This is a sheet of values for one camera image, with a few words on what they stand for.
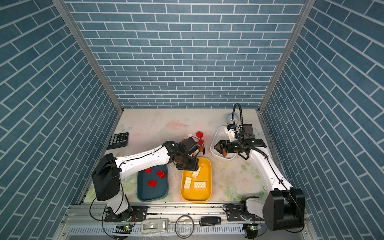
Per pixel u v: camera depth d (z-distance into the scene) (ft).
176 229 2.27
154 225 2.26
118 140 3.27
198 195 2.61
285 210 1.31
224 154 3.09
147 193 2.58
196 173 2.84
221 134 3.45
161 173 2.83
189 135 3.44
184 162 2.22
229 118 3.59
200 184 2.71
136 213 2.40
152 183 2.76
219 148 2.38
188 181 2.76
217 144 2.48
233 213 2.42
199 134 3.38
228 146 2.35
